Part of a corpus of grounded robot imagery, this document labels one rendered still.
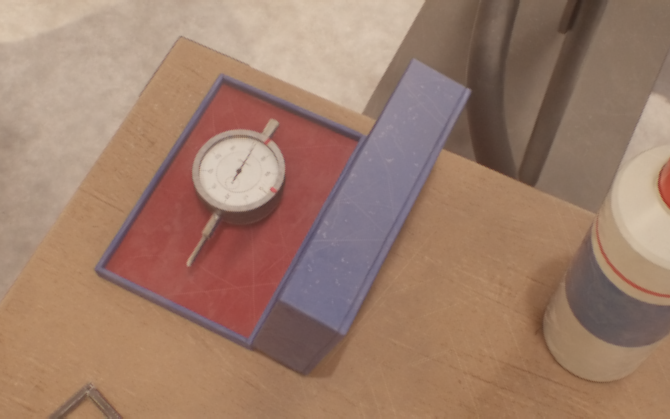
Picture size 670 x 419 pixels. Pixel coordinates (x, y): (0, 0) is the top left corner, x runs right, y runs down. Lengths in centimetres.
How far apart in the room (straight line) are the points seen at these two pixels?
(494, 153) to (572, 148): 43
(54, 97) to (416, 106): 79
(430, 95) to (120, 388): 25
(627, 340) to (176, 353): 26
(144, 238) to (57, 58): 69
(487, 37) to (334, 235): 31
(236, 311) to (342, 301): 13
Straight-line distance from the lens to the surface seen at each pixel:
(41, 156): 126
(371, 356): 63
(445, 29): 131
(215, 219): 63
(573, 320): 58
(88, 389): 63
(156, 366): 63
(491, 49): 80
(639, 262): 49
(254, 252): 65
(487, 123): 81
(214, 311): 64
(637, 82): 131
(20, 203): 124
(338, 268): 52
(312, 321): 52
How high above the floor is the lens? 107
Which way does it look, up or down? 64 degrees down
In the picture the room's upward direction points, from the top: straight up
